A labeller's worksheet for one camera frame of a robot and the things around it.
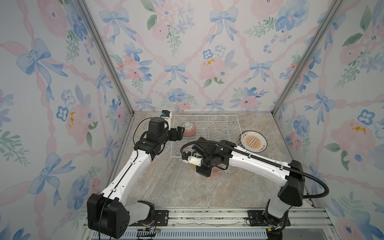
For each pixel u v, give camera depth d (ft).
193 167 2.15
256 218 2.40
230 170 2.94
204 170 2.14
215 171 2.12
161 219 2.41
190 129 3.34
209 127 3.50
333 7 2.27
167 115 2.22
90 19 2.40
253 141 3.30
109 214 1.25
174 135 2.28
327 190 1.35
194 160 2.16
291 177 1.39
